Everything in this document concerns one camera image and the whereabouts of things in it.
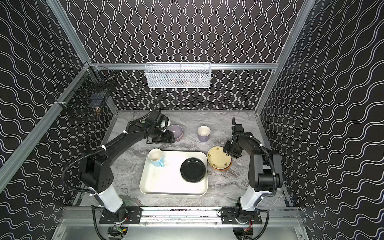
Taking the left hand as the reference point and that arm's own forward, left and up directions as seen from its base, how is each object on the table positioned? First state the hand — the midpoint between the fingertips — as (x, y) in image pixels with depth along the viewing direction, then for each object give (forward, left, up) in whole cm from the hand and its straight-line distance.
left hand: (170, 138), depth 86 cm
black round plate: (-12, -13, -15) cm, 23 cm away
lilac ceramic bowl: (+12, -2, -8) cm, 15 cm away
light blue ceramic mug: (-5, +10, -10) cm, 15 cm away
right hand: (0, -35, -14) cm, 38 cm away
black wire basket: (+28, +55, +13) cm, 63 cm away
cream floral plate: (-4, -28, -16) cm, 32 cm away
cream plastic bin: (-19, +1, -16) cm, 24 cm away
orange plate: (-10, -31, -17) cm, 36 cm away
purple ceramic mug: (+15, -19, -13) cm, 27 cm away
